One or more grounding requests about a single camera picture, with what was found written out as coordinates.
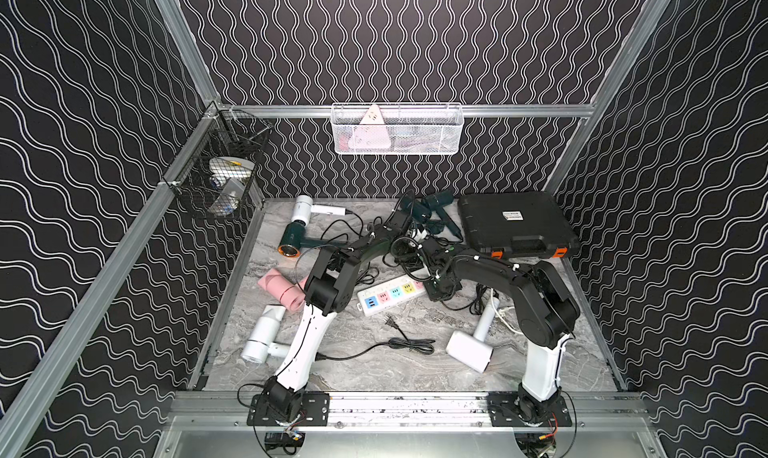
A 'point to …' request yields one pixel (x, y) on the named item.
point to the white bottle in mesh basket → (229, 198)
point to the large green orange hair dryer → (293, 239)
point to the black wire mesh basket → (217, 172)
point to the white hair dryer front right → (472, 348)
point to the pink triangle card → (372, 132)
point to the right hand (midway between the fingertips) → (439, 292)
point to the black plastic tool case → (517, 226)
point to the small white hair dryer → (304, 207)
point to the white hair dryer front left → (261, 343)
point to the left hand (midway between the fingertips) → (426, 261)
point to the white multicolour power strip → (377, 298)
